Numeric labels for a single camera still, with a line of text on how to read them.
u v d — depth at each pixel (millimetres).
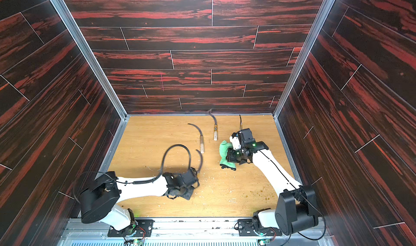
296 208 406
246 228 730
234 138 770
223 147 813
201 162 947
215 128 1109
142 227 734
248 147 592
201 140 1054
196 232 731
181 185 661
